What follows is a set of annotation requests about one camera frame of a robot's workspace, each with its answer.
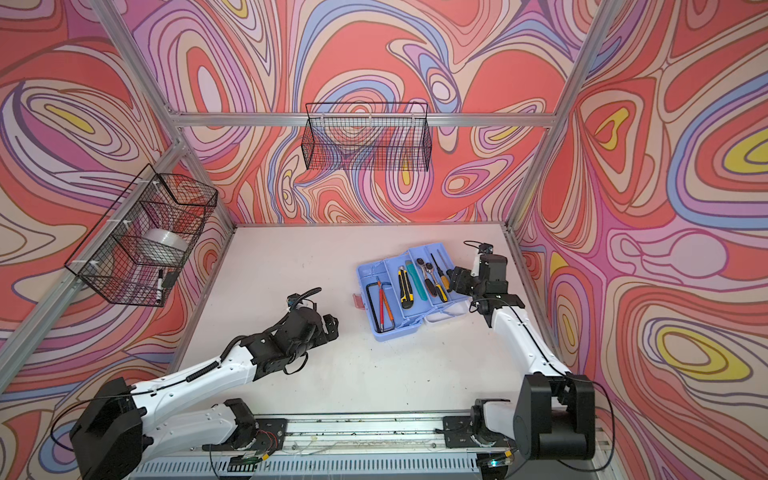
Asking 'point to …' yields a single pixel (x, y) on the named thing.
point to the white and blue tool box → (409, 322)
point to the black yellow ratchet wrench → (442, 294)
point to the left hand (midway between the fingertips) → (332, 325)
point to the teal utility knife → (422, 294)
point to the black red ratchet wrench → (427, 282)
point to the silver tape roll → (168, 237)
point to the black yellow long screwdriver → (439, 274)
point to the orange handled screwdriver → (386, 302)
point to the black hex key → (376, 324)
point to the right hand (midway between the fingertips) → (464, 280)
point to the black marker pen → (160, 288)
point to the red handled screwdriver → (382, 307)
